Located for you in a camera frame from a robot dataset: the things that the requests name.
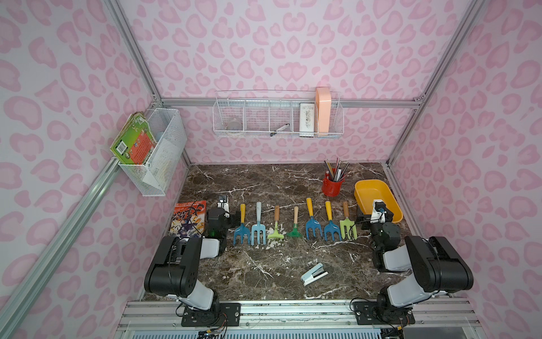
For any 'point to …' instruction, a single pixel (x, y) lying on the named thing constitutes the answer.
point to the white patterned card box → (306, 119)
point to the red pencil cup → (331, 188)
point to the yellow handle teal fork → (242, 229)
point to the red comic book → (188, 219)
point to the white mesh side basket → (166, 136)
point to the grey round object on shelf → (234, 125)
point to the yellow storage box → (365, 191)
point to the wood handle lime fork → (347, 223)
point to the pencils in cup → (337, 175)
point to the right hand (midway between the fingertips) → (370, 204)
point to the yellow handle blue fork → (312, 224)
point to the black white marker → (274, 133)
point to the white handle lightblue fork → (258, 227)
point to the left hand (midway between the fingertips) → (226, 205)
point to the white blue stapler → (313, 274)
